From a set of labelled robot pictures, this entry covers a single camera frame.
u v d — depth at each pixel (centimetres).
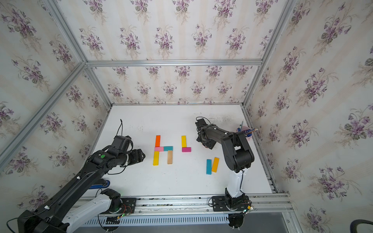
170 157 91
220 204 73
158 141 98
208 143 87
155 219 70
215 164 88
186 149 94
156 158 91
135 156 69
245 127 93
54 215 39
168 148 93
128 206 72
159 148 94
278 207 74
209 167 86
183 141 98
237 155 50
